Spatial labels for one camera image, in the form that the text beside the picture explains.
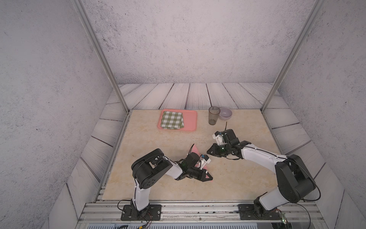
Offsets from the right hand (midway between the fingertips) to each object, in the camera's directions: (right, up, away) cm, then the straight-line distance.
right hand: (208, 152), depth 86 cm
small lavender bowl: (+18, +25, +29) cm, 42 cm away
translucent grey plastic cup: (+6, +24, +17) cm, 30 cm away
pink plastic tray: (-10, +20, +29) cm, 37 cm away
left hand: (+3, -16, -4) cm, 16 cm away
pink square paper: (-7, 0, +7) cm, 10 cm away
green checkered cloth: (-24, +19, +27) cm, 41 cm away
